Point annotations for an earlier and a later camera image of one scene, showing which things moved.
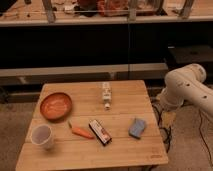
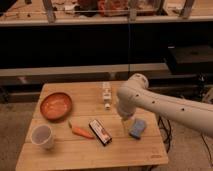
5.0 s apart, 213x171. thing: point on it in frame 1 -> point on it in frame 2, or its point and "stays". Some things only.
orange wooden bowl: [56, 106] stays
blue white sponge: [136, 128] stays
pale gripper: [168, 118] -> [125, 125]
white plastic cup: [42, 136] stays
